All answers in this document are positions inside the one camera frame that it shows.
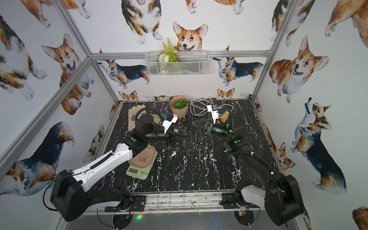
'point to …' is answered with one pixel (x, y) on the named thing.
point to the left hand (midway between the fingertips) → (186, 133)
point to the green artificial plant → (180, 103)
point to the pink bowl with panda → (144, 158)
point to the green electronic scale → (140, 172)
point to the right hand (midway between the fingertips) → (191, 124)
